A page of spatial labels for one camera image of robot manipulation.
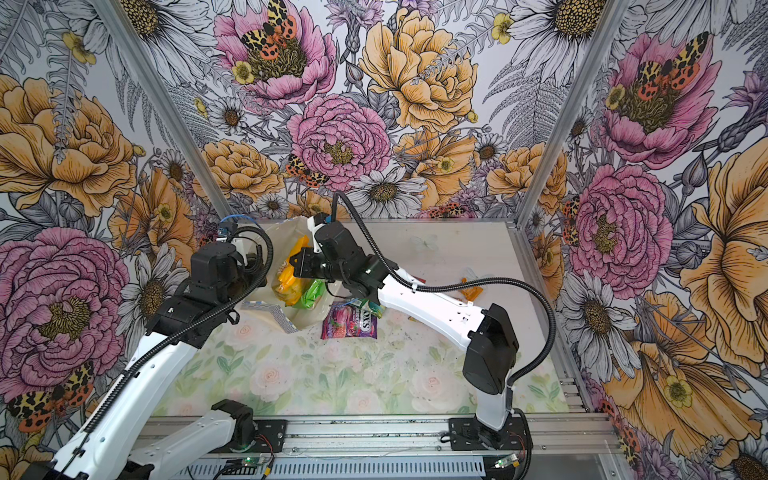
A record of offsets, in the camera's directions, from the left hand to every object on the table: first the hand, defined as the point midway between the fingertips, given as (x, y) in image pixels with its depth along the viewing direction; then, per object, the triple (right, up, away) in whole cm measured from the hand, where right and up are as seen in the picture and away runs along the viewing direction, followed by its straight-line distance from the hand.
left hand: (253, 266), depth 72 cm
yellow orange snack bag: (+8, -5, 0) cm, 10 cm away
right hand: (+9, 0, -2) cm, 10 cm away
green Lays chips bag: (+12, -8, +9) cm, 17 cm away
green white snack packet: (+27, -14, +21) cm, 37 cm away
